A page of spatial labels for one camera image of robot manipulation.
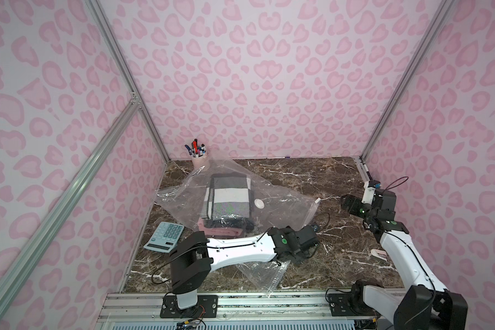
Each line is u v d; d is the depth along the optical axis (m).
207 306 0.73
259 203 0.95
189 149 1.05
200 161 1.07
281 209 0.98
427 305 0.38
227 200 0.90
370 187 0.74
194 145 1.05
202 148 1.09
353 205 0.75
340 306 0.72
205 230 0.88
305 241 0.58
